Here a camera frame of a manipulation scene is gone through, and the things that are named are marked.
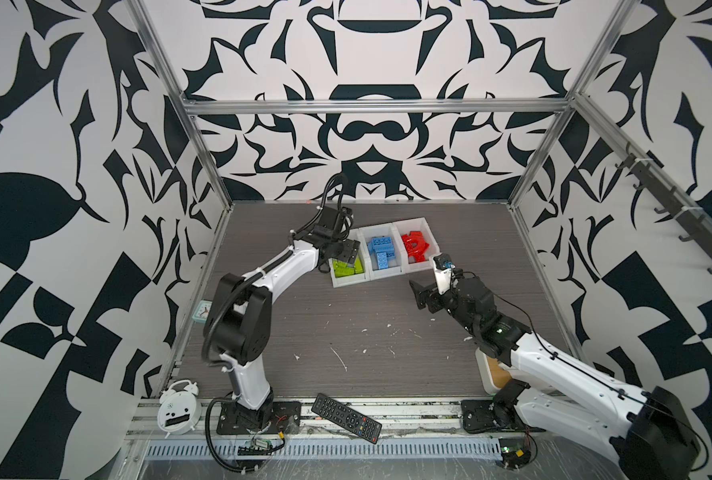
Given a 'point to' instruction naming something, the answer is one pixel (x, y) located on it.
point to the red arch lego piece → (416, 245)
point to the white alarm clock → (179, 410)
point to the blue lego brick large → (382, 247)
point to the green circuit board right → (515, 452)
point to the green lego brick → (341, 269)
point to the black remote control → (347, 418)
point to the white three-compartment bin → (402, 263)
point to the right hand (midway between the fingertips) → (429, 271)
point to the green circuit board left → (258, 447)
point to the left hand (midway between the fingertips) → (342, 239)
